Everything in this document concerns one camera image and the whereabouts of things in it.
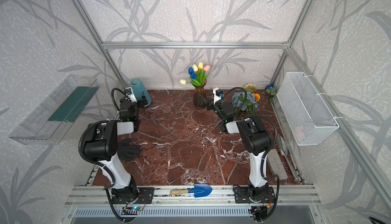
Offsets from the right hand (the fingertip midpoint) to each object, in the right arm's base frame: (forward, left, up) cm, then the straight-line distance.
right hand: (205, 93), depth 90 cm
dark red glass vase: (+8, +4, -7) cm, 11 cm away
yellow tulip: (+14, +3, +10) cm, 18 cm away
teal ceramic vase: (+7, +43, -2) cm, 43 cm away
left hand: (+3, +43, -1) cm, 44 cm away
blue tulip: (+12, +9, +8) cm, 17 cm away
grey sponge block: (-36, -38, -18) cm, 56 cm away
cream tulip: (+13, +6, +9) cm, 17 cm away
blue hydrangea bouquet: (+1, -26, -9) cm, 27 cm away
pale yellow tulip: (+7, +14, +4) cm, 16 cm away
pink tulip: (+14, -1, +8) cm, 16 cm away
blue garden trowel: (-47, +4, -21) cm, 52 cm away
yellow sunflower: (+18, -33, -14) cm, 41 cm away
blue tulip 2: (+8, +7, +7) cm, 13 cm away
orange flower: (+8, -36, -12) cm, 39 cm away
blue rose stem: (+20, -51, -18) cm, 57 cm away
